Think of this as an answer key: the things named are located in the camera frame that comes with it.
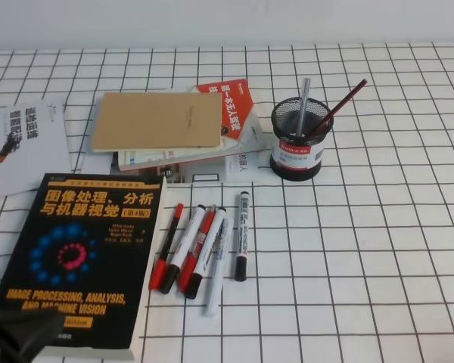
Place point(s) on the brown kraft notebook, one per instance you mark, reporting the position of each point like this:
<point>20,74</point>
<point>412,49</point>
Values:
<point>146,120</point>

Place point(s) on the grey pen in holder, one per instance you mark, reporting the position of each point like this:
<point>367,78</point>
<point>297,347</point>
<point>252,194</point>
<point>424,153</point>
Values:
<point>303,103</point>

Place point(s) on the black mesh pen holder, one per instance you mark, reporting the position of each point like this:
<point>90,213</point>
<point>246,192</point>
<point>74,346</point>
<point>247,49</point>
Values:
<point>296,158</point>

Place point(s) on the thin red-capped black pen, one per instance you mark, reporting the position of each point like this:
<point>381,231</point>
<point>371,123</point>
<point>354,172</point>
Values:
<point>159,270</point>

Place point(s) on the white marker black ends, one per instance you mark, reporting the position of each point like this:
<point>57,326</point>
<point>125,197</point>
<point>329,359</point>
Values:
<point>203,259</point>

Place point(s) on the black image processing textbook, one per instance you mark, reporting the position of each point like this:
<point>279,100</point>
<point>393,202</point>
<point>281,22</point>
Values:
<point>85,252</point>

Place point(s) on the red and white book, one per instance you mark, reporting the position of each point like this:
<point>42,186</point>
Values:
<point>237,103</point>

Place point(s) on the white booklet with robot picture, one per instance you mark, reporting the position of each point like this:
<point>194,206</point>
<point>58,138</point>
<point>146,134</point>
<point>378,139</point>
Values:
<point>33,142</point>

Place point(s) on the dark red pencil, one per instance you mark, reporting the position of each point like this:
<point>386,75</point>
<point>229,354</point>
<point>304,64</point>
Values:
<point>319,128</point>

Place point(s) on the book with map cover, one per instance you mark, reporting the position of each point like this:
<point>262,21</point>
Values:
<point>162,157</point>

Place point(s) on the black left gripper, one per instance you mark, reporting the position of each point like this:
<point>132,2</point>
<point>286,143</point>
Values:
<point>23,335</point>

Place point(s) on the white pen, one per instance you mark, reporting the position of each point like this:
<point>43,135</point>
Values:
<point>219,271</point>

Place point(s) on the white book under stack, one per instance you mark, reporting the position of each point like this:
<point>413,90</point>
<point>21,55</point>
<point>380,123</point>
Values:
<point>233,169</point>

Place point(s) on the black-capped whiteboard marker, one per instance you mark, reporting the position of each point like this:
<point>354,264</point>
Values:
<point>242,244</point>

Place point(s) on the red marker pen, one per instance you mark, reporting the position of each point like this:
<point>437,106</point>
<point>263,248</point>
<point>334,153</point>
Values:
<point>194,252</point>

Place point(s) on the white marker with black cap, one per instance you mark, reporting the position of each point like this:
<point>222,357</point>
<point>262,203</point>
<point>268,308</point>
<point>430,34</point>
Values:
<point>174,268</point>

